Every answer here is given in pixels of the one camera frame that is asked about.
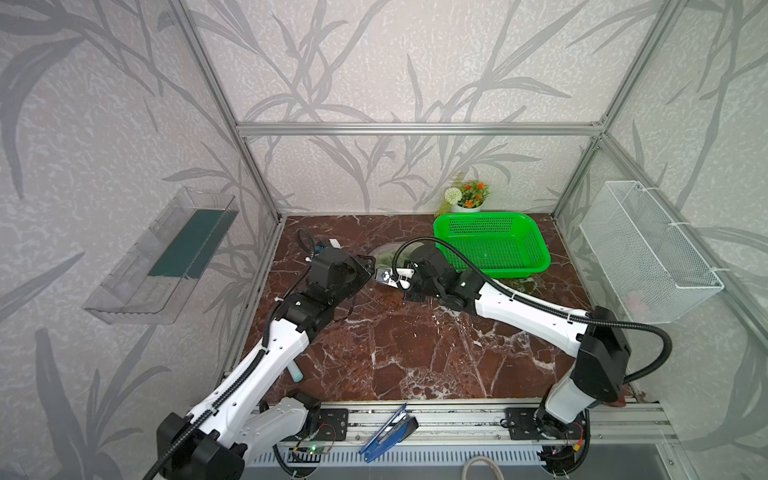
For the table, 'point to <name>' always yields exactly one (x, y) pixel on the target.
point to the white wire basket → (654, 272)
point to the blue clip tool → (399, 427)
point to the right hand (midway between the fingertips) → (397, 268)
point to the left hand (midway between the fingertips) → (378, 261)
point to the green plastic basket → (500, 244)
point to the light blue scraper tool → (296, 373)
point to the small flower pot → (457, 208)
